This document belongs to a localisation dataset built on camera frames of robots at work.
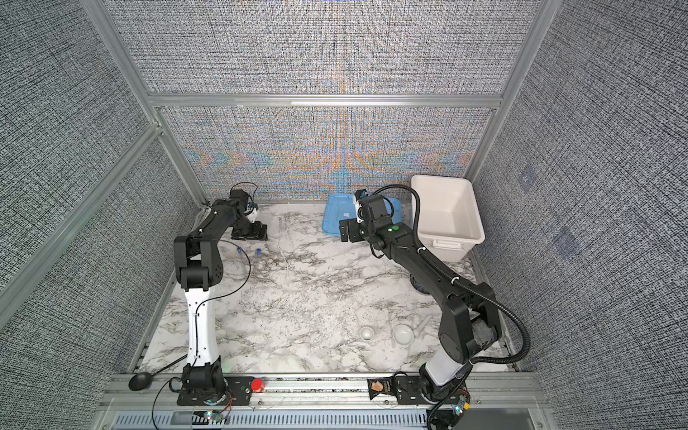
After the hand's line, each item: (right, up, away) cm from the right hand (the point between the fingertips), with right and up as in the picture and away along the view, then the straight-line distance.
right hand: (355, 222), depth 86 cm
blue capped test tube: (-44, -10, +17) cm, 48 cm away
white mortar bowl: (+15, -35, -4) cm, 38 cm away
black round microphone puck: (-61, -45, -11) cm, 76 cm away
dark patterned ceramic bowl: (+22, -22, +6) cm, 32 cm away
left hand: (-39, -5, +21) cm, 44 cm away
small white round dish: (+3, -34, -3) cm, 35 cm away
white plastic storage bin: (+39, 0, +23) cm, 45 cm away
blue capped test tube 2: (-37, -11, +17) cm, 42 cm away
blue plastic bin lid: (-5, +7, +31) cm, 32 cm away
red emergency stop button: (-29, -47, -9) cm, 56 cm away
